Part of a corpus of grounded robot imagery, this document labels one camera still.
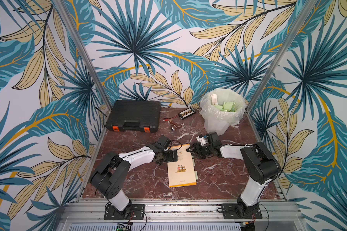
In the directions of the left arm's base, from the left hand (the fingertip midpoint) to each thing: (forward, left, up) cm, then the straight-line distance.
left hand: (171, 159), depth 89 cm
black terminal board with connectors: (+40, -11, 0) cm, 41 cm away
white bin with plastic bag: (+25, -30, +22) cm, 44 cm away
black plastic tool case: (+35, +29, +2) cm, 45 cm away
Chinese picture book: (-7, -6, -1) cm, 10 cm away
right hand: (+6, -11, +1) cm, 13 cm away
